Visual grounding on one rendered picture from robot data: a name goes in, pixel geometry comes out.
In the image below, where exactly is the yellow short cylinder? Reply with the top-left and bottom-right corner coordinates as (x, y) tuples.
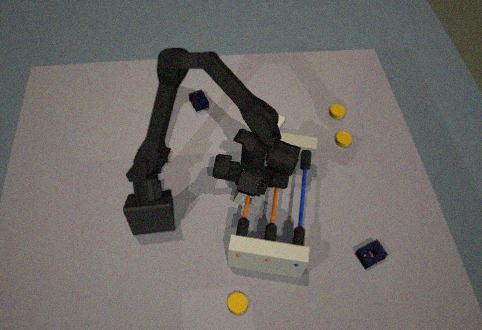
(227, 292), (248, 315)
(330, 104), (345, 119)
(336, 131), (351, 147)

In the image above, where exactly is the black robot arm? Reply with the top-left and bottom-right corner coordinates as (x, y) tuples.
(126, 48), (301, 205)

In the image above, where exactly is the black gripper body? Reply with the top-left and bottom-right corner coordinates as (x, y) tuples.
(213, 154), (289, 189)

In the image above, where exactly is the beige rectangular block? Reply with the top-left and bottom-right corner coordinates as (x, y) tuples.
(278, 114), (285, 129)

